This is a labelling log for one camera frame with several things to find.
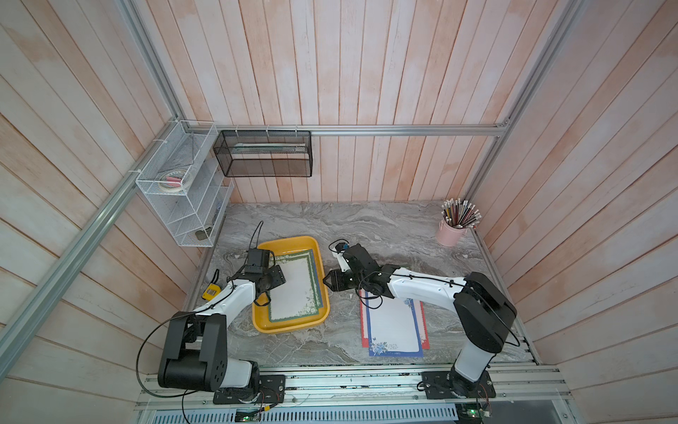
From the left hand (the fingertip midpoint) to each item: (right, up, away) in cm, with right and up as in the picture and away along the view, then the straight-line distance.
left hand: (274, 280), depth 92 cm
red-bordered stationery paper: (+32, -13, -7) cm, 35 cm away
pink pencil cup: (+68, +16, +13) cm, 71 cm away
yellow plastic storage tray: (-3, -10, -6) cm, 12 cm away
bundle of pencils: (+71, +24, +9) cm, 76 cm away
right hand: (+19, +1, -6) cm, 20 cm away
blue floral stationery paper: (+40, -14, -8) cm, 43 cm away
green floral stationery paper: (+9, -5, -1) cm, 11 cm away
